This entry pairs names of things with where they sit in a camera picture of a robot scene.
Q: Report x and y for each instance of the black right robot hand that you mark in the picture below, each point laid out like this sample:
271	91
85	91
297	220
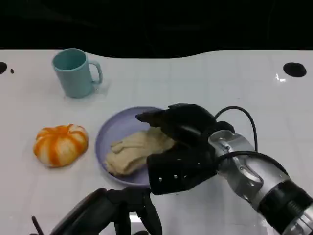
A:
188	122

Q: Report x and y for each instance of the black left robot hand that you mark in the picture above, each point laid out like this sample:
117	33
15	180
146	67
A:
95	213

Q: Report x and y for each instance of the lilac plate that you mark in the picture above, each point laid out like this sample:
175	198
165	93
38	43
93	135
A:
117	122

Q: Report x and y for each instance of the orange and white bread roll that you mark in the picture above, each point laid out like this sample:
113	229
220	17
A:
60	145

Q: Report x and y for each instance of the pale green mug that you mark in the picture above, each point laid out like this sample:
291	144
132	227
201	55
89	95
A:
74	78

